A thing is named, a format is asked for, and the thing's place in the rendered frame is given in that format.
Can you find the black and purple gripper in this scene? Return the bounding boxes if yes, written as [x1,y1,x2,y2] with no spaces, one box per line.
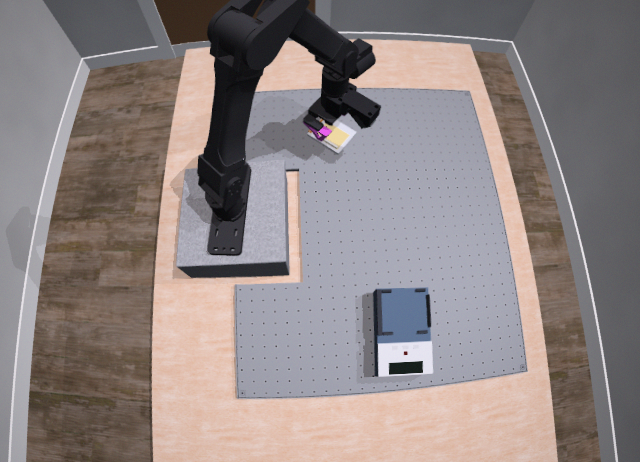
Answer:
[303,87,348,142]

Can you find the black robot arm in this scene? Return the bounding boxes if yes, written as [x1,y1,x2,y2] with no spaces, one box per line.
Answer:
[197,0,381,256]

